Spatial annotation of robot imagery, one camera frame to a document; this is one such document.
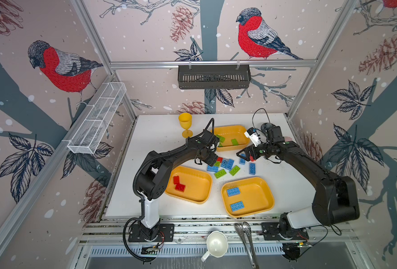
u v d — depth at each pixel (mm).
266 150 728
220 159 969
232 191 839
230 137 1089
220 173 922
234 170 938
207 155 799
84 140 699
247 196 841
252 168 925
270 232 730
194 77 1067
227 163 956
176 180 892
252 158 767
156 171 497
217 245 699
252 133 774
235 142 1074
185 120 1008
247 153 757
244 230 697
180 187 861
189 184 883
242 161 959
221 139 1069
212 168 925
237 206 796
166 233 731
